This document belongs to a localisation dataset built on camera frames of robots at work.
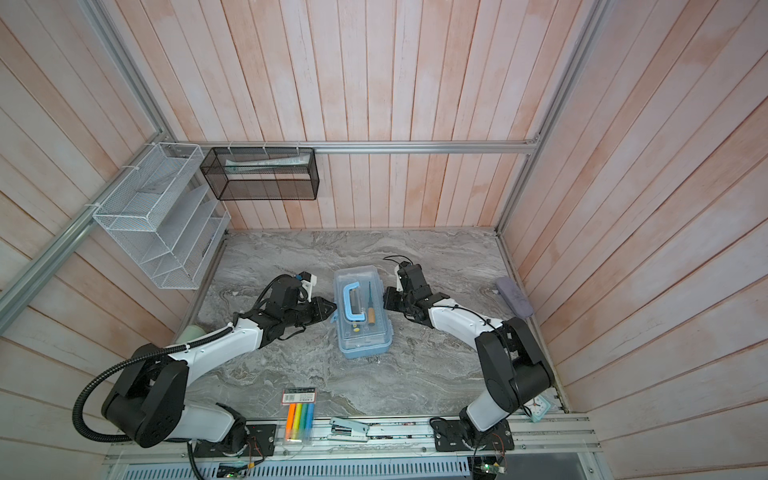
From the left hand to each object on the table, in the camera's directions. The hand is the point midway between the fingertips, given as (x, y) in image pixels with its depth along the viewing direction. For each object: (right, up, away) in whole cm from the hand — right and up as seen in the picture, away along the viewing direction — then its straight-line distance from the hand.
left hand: (336, 312), depth 86 cm
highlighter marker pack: (-8, -25, -10) cm, 28 cm away
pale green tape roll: (-42, -6, -2) cm, 42 cm away
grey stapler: (+5, -27, -13) cm, 30 cm away
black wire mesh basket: (-29, +46, +18) cm, 58 cm away
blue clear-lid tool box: (+7, +1, -2) cm, 7 cm away
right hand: (+14, +4, +6) cm, 15 cm away
